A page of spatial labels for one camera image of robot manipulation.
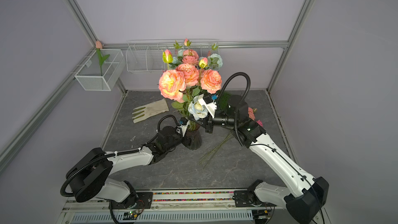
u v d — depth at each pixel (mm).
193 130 741
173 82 372
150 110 1084
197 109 533
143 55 964
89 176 430
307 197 374
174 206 733
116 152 491
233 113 477
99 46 890
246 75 437
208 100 512
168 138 646
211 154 888
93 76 864
